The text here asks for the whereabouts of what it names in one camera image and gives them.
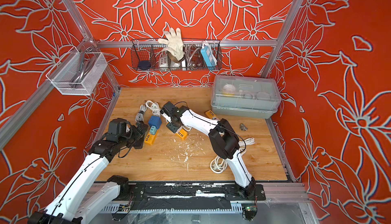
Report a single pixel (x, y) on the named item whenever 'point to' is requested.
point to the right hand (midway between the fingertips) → (171, 124)
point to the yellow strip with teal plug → (151, 136)
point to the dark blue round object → (144, 65)
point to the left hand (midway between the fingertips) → (144, 129)
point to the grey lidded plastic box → (250, 96)
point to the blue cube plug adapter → (155, 121)
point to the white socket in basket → (163, 61)
